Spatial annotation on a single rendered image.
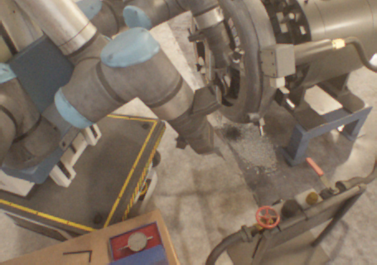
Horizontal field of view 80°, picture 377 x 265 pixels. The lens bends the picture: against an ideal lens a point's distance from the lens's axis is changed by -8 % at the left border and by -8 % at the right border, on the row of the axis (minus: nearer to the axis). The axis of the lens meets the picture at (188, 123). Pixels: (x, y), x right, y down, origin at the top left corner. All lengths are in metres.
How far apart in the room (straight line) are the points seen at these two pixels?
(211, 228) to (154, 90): 1.01
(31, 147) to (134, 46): 0.50
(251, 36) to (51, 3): 0.70
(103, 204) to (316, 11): 1.29
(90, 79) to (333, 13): 1.17
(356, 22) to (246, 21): 0.65
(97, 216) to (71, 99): 0.72
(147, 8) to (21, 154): 0.55
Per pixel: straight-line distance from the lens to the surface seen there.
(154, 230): 0.83
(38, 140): 0.79
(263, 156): 1.58
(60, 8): 0.53
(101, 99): 0.43
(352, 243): 1.46
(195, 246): 1.30
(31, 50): 0.97
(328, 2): 1.39
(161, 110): 0.45
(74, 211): 1.16
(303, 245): 1.36
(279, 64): 0.91
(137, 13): 0.76
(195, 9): 0.80
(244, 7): 1.03
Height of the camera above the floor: 1.23
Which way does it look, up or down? 44 degrees down
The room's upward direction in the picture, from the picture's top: 7 degrees counter-clockwise
